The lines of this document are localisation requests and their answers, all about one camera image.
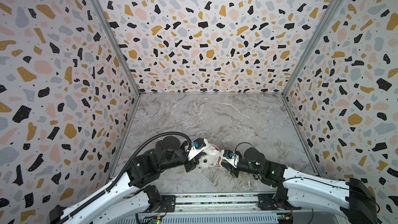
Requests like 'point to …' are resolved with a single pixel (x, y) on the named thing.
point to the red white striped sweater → (218, 162)
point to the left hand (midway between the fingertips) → (208, 149)
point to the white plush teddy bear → (209, 159)
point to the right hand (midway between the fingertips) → (219, 158)
